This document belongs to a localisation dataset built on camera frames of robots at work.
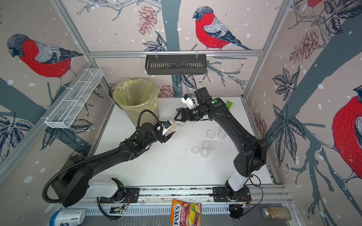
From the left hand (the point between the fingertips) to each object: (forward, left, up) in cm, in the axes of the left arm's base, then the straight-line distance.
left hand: (172, 123), depth 81 cm
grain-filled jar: (-41, -51, -13) cm, 67 cm away
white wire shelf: (-3, +55, +11) cm, 57 cm away
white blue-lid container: (-43, +46, -12) cm, 64 cm away
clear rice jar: (+4, -33, -18) cm, 38 cm away
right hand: (0, -5, +7) cm, 8 cm away
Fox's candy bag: (-42, -7, -15) cm, 45 cm away
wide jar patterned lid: (-5, -3, +7) cm, 9 cm away
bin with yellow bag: (+25, +29, -1) cm, 38 cm away
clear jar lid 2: (-8, -14, -19) cm, 25 cm away
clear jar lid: (+4, -26, -19) cm, 32 cm away
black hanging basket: (+47, -3, +10) cm, 48 cm away
